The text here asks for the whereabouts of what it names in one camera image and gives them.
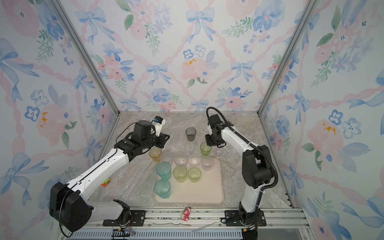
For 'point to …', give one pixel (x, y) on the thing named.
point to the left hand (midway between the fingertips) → (168, 134)
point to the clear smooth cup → (181, 158)
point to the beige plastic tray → (208, 190)
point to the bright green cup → (205, 149)
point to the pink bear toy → (185, 215)
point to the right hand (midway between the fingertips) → (210, 141)
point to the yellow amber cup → (155, 153)
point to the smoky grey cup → (191, 132)
